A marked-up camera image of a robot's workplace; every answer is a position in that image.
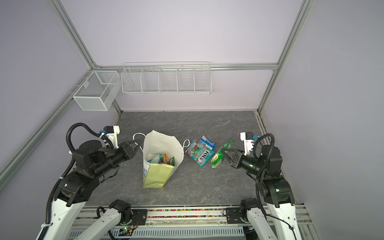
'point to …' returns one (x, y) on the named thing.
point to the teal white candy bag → (156, 160)
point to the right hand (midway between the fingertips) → (222, 150)
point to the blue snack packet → (207, 143)
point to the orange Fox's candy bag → (165, 158)
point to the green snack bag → (172, 161)
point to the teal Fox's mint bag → (199, 152)
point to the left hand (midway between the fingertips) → (142, 142)
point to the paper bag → (156, 176)
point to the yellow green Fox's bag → (218, 158)
